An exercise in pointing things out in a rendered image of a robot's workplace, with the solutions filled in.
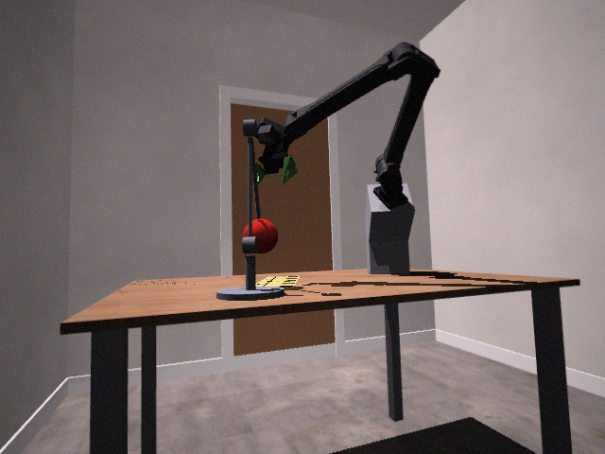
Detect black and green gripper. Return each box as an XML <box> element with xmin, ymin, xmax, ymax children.
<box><xmin>255</xmin><ymin>152</ymin><xmax>298</xmax><ymax>185</ymax></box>

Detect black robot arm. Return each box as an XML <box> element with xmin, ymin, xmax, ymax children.
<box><xmin>254</xmin><ymin>42</ymin><xmax>441</xmax><ymax>209</ymax></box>

